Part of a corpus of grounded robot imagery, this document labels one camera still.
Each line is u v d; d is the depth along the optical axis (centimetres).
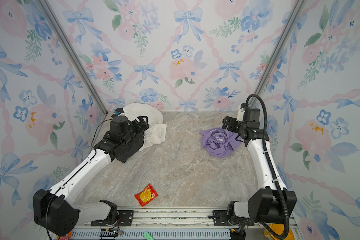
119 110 68
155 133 102
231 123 70
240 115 70
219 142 96
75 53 86
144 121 72
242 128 66
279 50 83
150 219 75
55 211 38
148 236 68
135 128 69
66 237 67
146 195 80
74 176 45
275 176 42
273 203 42
